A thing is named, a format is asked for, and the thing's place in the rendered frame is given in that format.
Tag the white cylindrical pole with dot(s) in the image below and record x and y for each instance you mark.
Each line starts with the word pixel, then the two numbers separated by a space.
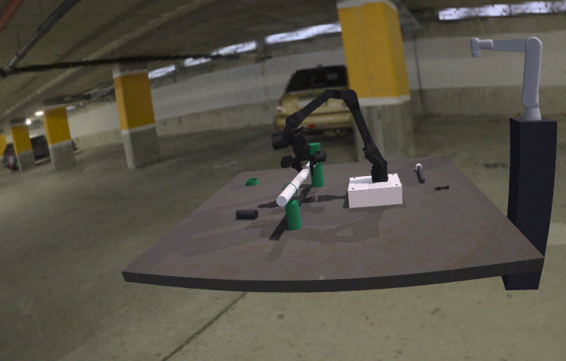
pixel 287 194

